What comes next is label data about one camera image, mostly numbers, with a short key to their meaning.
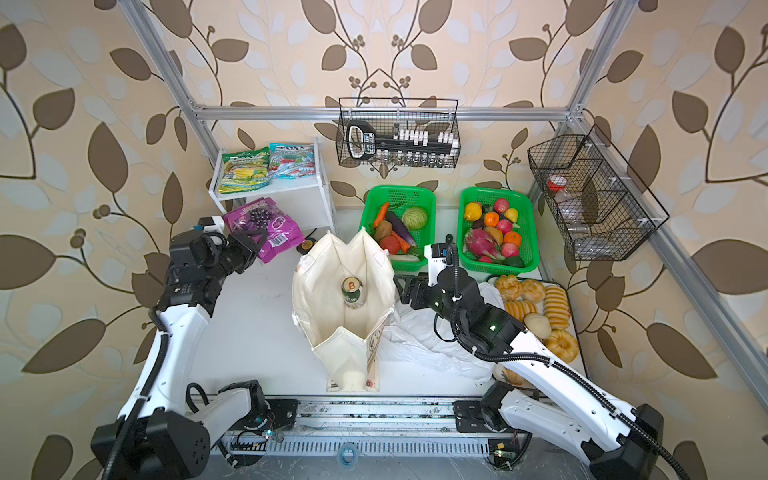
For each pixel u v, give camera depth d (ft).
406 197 3.88
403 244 3.45
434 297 2.03
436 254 2.00
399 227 3.57
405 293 2.06
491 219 3.57
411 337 2.74
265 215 2.47
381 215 3.78
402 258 3.31
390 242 3.43
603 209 2.40
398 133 2.69
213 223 2.24
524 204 3.67
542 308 3.01
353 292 2.83
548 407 1.82
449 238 3.65
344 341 2.12
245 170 2.68
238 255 2.15
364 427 2.42
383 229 3.51
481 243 3.25
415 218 3.54
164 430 1.22
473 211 3.55
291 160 2.71
